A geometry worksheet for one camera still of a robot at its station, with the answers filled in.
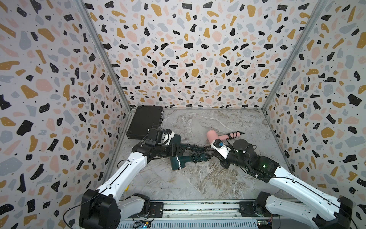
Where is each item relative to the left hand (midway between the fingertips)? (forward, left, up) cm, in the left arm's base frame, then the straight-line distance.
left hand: (181, 150), depth 78 cm
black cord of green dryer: (+9, -8, -14) cm, 18 cm away
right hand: (-3, -17, +5) cm, 18 cm away
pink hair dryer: (+18, -20, -13) cm, 30 cm away
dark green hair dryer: (-7, +1, +1) cm, 8 cm away
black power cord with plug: (+18, -36, -13) cm, 42 cm away
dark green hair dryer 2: (+17, +4, -14) cm, 22 cm away
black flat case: (+30, +28, -12) cm, 43 cm away
